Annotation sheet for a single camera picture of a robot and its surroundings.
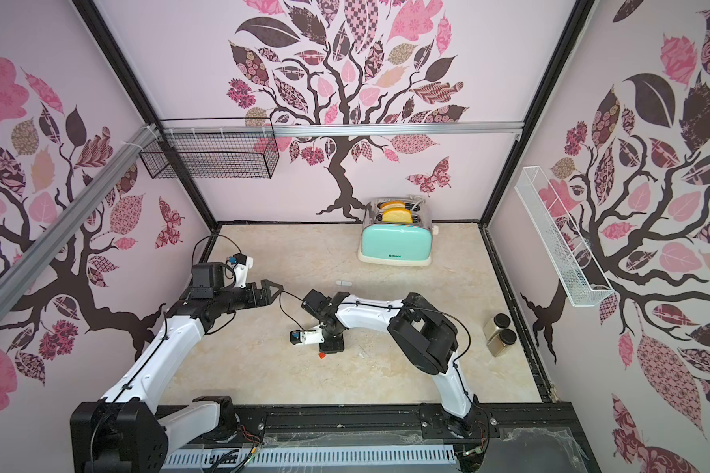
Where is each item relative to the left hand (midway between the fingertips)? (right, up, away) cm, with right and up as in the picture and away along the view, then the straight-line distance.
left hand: (270, 295), depth 82 cm
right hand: (+16, -16, +6) cm, 23 cm away
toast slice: (+38, +25, +15) cm, 48 cm away
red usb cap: (+14, -18, +3) cm, 23 cm away
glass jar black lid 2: (+64, -12, -3) cm, 65 cm away
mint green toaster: (+38, +15, +17) cm, 44 cm away
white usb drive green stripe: (+20, +1, +19) cm, 27 cm away
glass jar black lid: (+66, -7, 0) cm, 66 cm away
